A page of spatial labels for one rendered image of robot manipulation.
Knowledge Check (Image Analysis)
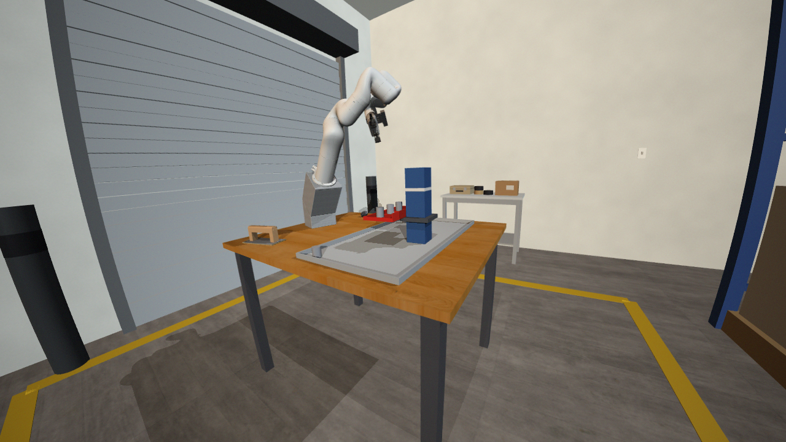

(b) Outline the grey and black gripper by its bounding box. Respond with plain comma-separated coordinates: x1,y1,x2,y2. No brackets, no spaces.
366,114,381,143

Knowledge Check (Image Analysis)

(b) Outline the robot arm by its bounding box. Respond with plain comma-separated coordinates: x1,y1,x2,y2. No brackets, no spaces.
311,67,402,187

